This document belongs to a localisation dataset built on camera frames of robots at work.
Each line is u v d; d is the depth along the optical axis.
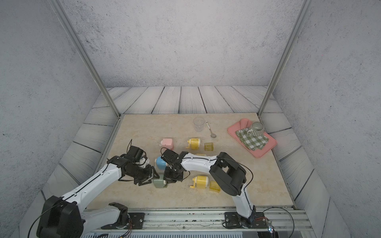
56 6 0.70
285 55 0.87
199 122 1.11
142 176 0.71
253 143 1.02
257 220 0.71
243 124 1.14
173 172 0.74
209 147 1.02
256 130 1.07
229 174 0.49
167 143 0.96
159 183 0.79
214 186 0.85
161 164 0.87
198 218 0.74
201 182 0.79
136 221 0.73
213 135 1.08
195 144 0.96
